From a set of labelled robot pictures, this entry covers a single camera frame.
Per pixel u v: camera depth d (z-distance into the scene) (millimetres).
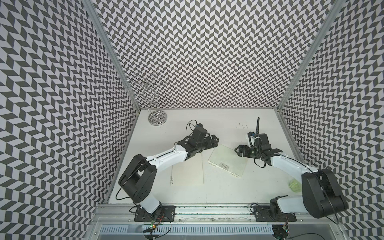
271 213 667
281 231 653
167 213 722
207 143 769
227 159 928
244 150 788
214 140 770
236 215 740
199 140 667
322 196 423
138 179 438
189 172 860
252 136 806
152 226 666
